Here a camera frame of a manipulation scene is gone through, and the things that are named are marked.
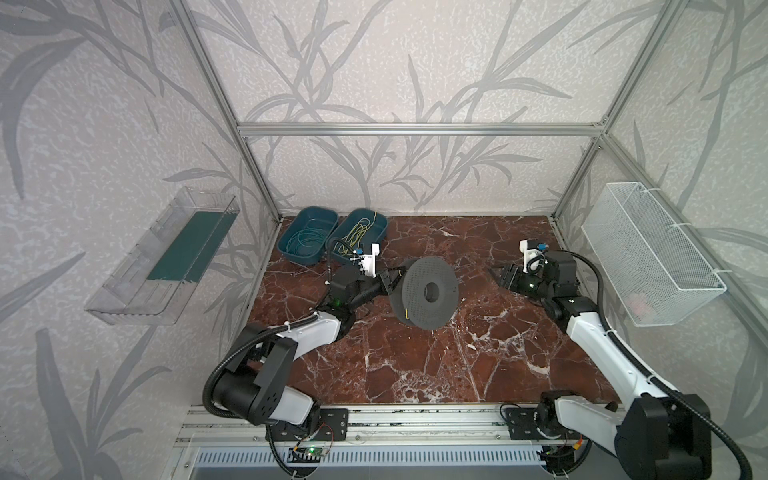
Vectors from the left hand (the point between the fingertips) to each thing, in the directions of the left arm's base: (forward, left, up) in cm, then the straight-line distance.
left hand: (408, 263), depth 81 cm
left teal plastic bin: (+33, +32, -19) cm, 49 cm away
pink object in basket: (-14, -56, +2) cm, 58 cm away
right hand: (+1, -25, -1) cm, 25 cm away
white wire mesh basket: (-12, -53, +15) cm, 56 cm away
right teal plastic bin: (+24, +12, -17) cm, 32 cm away
